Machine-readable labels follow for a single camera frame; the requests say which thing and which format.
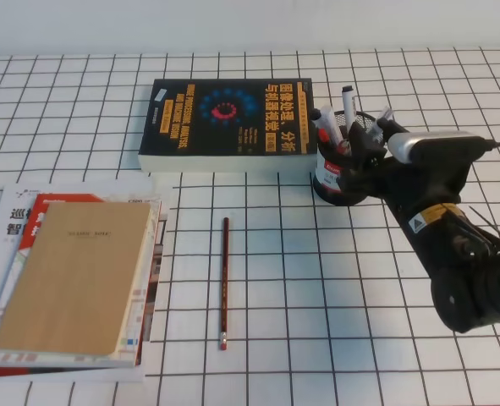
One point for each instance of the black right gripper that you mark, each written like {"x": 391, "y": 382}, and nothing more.
{"x": 407, "y": 189}

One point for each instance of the red wooden pencil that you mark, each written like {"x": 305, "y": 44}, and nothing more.
{"x": 224, "y": 291}

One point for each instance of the white marker black cap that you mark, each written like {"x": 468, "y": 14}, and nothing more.
{"x": 324, "y": 118}
{"x": 376, "y": 131}
{"x": 349, "y": 107}

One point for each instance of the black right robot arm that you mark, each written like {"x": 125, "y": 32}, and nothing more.
{"x": 461, "y": 260}

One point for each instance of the clear plastic pen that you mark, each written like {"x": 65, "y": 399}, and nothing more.
{"x": 386, "y": 113}

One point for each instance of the red marker in holder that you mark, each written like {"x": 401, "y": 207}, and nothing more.
{"x": 343, "y": 148}

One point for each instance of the black mesh pen holder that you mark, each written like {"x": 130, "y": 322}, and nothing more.
{"x": 330, "y": 167}

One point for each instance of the red capped pen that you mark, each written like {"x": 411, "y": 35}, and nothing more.
{"x": 323, "y": 136}

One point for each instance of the upright white marker black cap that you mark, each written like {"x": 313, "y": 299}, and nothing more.
{"x": 349, "y": 107}

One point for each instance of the thick black textbook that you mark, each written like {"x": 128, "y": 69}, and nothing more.
{"x": 229, "y": 126}

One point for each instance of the tan kraft notebook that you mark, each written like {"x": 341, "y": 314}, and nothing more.
{"x": 72, "y": 294}

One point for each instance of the white paper brochure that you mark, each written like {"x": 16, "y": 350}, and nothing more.
{"x": 20, "y": 205}

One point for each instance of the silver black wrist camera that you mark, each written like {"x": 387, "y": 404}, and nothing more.
{"x": 426, "y": 149}

